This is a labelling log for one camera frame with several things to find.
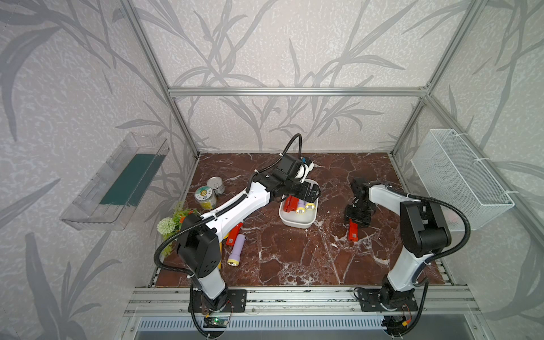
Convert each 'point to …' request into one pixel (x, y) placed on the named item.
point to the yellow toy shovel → (219, 265)
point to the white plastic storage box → (297, 220)
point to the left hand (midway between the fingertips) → (312, 190)
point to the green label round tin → (205, 197)
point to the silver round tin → (216, 183)
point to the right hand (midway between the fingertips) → (348, 222)
